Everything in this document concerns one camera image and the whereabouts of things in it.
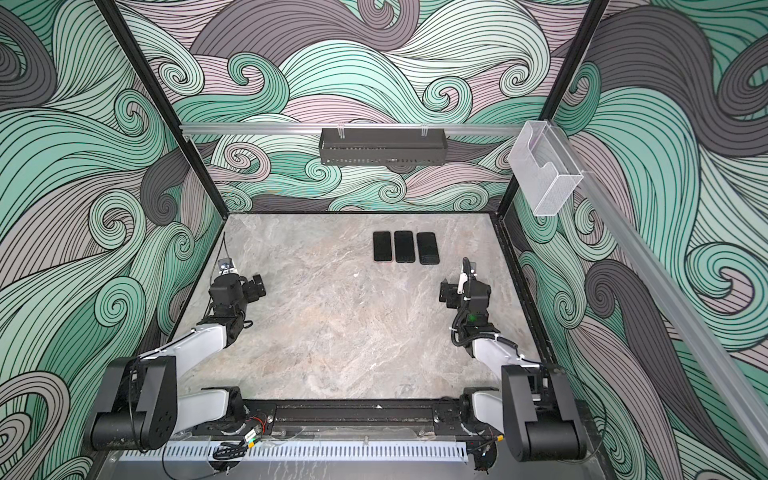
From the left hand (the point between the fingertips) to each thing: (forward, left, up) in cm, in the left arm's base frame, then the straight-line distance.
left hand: (240, 276), depth 89 cm
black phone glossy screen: (+21, -52, -10) cm, 57 cm away
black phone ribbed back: (+21, -44, -10) cm, 49 cm away
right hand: (0, -68, 0) cm, 68 cm away
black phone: (+21, -61, -10) cm, 65 cm away
